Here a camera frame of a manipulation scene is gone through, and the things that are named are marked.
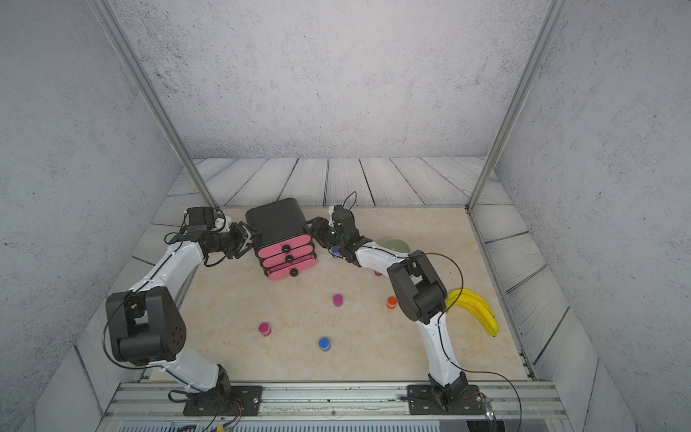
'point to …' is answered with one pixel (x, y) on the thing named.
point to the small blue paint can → (336, 250)
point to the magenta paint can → (264, 329)
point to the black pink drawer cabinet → (283, 242)
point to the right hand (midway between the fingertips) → (301, 229)
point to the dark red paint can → (377, 273)
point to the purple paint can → (338, 301)
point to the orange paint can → (391, 302)
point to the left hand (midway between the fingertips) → (262, 235)
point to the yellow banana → (476, 304)
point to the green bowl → (397, 245)
